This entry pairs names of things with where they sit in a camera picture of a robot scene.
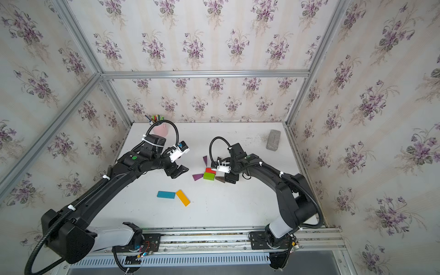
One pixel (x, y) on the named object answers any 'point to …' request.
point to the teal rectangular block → (166, 194)
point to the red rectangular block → (210, 171)
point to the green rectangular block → (210, 176)
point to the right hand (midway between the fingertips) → (230, 169)
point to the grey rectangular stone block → (272, 140)
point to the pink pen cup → (161, 130)
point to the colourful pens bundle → (153, 119)
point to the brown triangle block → (222, 179)
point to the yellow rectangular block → (185, 200)
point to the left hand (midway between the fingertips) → (183, 161)
